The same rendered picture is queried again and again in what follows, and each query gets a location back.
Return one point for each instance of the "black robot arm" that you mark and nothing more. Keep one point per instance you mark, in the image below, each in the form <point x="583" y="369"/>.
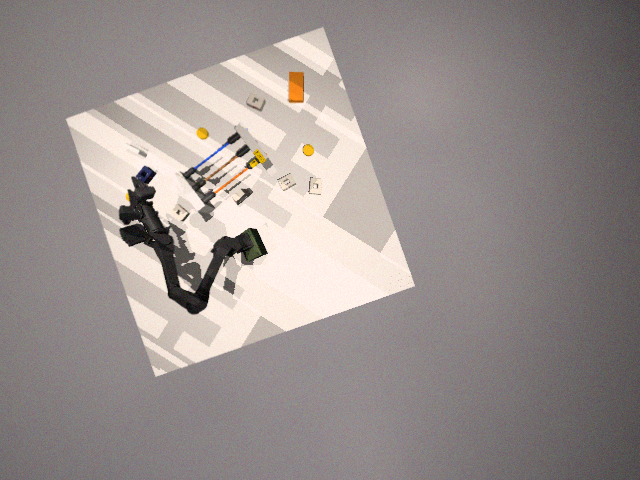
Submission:
<point x="164" y="247"/>

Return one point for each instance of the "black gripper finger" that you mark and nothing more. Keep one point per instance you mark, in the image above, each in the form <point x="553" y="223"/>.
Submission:
<point x="138" y="183"/>
<point x="132" y="200"/>

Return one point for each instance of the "orange rectangular block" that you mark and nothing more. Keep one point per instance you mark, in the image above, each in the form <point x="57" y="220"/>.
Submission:
<point x="296" y="87"/>

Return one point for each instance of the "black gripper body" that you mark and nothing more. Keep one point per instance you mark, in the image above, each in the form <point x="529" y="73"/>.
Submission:
<point x="143" y="194"/>

